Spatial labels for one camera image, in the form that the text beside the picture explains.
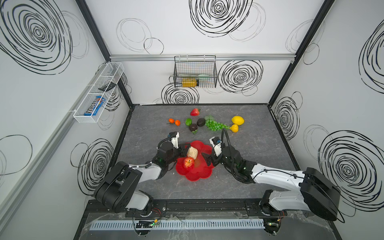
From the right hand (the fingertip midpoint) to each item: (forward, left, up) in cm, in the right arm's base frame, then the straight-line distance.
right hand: (207, 148), depth 81 cm
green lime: (+26, +12, -9) cm, 30 cm away
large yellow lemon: (+28, -23, -10) cm, 38 cm away
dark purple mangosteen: (+21, +9, -9) cm, 25 cm away
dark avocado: (+25, +3, -8) cm, 26 cm away
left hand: (+4, +9, -3) cm, 10 cm away
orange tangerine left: (+28, +25, -11) cm, 39 cm away
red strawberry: (+36, +8, -10) cm, 38 cm away
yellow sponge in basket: (+33, +11, +19) cm, 40 cm away
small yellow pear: (+21, -20, -10) cm, 31 cm away
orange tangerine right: (+26, +20, -10) cm, 34 cm away
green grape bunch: (+22, -7, -9) cm, 25 cm away
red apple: (-6, +11, -7) cm, 14 cm away
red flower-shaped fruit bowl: (-7, +3, -14) cm, 16 cm away
